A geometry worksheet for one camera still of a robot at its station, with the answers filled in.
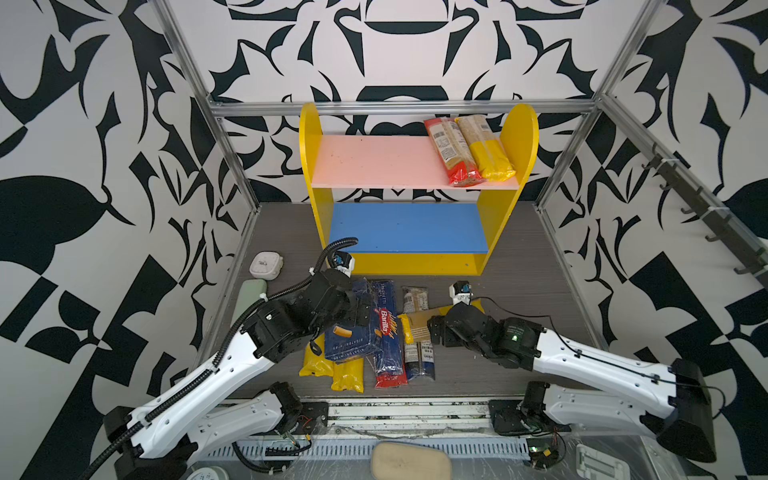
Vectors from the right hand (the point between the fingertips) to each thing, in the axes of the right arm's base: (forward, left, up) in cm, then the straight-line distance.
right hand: (440, 324), depth 77 cm
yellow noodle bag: (+3, +6, -7) cm, 9 cm away
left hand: (+3, +20, +13) cm, 24 cm away
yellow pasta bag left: (-9, +24, -10) cm, 27 cm away
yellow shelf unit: (+57, +13, -15) cm, 61 cm away
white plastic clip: (-28, -32, -11) cm, 44 cm away
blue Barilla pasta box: (-4, +21, -1) cm, 21 cm away
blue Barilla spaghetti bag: (-9, +13, -7) cm, 17 cm away
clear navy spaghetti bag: (-5, +5, -9) cm, 12 cm away
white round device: (+24, +53, -8) cm, 59 cm away
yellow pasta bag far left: (-6, +33, -10) cm, 35 cm away
